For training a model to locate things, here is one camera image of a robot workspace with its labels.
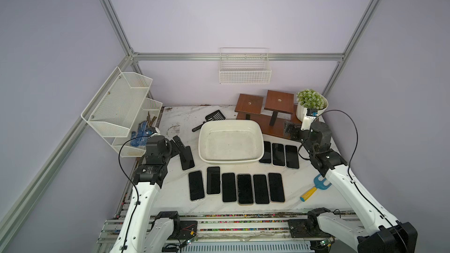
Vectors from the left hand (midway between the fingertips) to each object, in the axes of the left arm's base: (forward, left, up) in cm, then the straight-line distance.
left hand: (171, 145), depth 77 cm
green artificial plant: (+19, -65, +11) cm, 68 cm away
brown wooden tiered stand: (+29, -37, -4) cm, 47 cm away
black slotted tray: (+36, -17, -19) cm, 44 cm away
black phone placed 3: (-12, -34, -21) cm, 42 cm away
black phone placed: (-11, -18, -18) cm, 28 cm away
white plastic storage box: (+17, -27, -22) cm, 39 cm away
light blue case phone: (-12, -42, -21) cm, 48 cm away
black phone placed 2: (-12, -26, -19) cm, 34 cm away
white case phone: (+4, -2, -20) cm, 20 cm away
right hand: (+8, -56, +5) cm, 57 cm away
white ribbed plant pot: (+20, -62, +5) cm, 65 cm away
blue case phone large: (+3, -46, -16) cm, 48 cm away
